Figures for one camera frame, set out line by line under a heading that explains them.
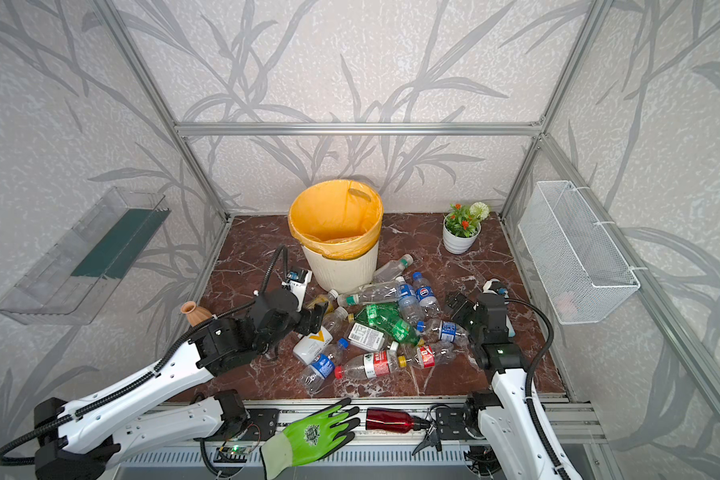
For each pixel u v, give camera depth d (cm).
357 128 176
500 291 70
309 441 71
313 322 65
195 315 83
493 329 60
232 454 72
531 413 47
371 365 77
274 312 50
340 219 102
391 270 102
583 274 61
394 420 71
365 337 85
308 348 81
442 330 85
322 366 78
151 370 44
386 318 84
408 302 91
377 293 99
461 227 99
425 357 80
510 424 49
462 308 72
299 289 62
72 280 64
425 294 92
